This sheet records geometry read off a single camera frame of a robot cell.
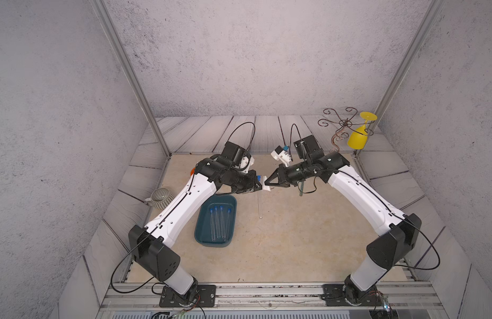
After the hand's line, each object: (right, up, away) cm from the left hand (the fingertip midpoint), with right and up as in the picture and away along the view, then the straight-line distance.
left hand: (265, 188), depth 72 cm
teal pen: (+21, -4, +31) cm, 38 cm away
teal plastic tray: (-21, -18, +19) cm, 34 cm away
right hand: (+1, +2, -2) cm, 3 cm away
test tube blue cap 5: (-1, -8, +29) cm, 30 cm away
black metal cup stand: (+37, +27, +18) cm, 50 cm away
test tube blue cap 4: (-15, -17, +19) cm, 30 cm away
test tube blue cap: (-18, -18, +19) cm, 32 cm away
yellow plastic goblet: (+46, +21, +24) cm, 57 cm away
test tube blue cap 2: (-23, -19, +18) cm, 35 cm away
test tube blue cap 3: (-20, -22, +16) cm, 34 cm away
